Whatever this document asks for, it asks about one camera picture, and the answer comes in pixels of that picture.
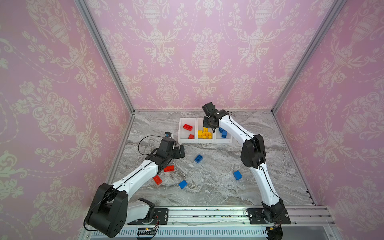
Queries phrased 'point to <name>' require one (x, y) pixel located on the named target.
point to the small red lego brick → (191, 136)
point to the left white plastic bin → (184, 134)
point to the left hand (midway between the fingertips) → (178, 149)
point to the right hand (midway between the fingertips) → (208, 123)
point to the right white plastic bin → (217, 137)
